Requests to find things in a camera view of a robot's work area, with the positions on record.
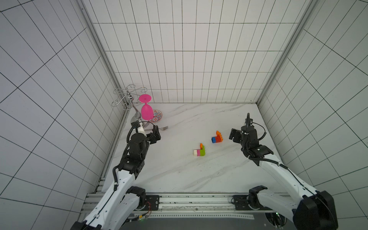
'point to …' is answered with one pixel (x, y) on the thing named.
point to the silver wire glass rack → (128, 95)
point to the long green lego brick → (202, 151)
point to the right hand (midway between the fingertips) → (239, 129)
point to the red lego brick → (218, 139)
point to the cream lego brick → (195, 152)
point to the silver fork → (161, 129)
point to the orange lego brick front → (201, 146)
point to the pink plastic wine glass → (147, 112)
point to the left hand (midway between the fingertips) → (150, 130)
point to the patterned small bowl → (157, 115)
